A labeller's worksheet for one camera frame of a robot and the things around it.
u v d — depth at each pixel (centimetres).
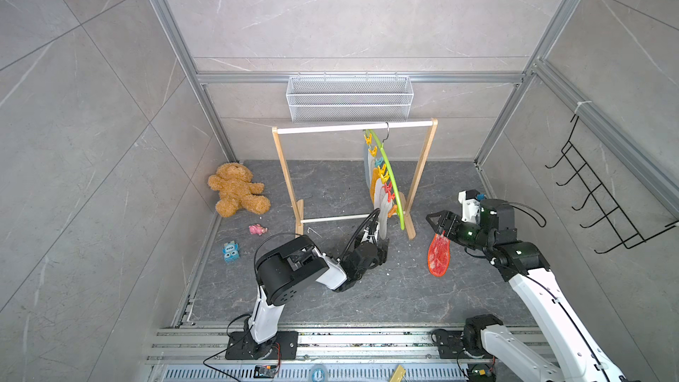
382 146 73
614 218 64
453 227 64
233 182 101
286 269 51
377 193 91
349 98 100
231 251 90
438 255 90
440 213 68
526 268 48
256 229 95
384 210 78
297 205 104
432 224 70
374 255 72
